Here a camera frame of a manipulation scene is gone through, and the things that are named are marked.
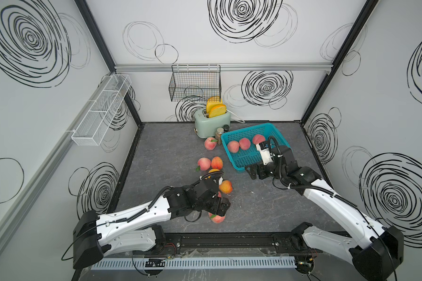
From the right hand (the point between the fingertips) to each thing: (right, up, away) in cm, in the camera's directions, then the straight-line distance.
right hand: (254, 165), depth 77 cm
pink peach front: (-17, -23, -2) cm, 29 cm away
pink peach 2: (-7, +7, +23) cm, 25 cm away
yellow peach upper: (-18, -5, +16) cm, 25 cm away
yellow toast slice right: (-16, +28, +21) cm, 38 cm away
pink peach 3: (0, +9, +23) cm, 25 cm away
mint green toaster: (-24, +19, +27) cm, 40 cm away
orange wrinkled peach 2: (-12, -12, +9) cm, 19 cm away
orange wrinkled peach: (-16, -1, +16) cm, 23 cm away
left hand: (-14, -15, -5) cm, 22 cm away
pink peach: (-20, +9, +25) cm, 33 cm away
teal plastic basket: (-4, -1, +23) cm, 23 cm away
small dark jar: (-10, +18, +27) cm, 35 cm away
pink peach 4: (-23, -2, +16) cm, 28 cm away
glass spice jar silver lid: (-15, +16, +25) cm, 33 cm away
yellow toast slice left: (-18, +33, +24) cm, 45 cm away
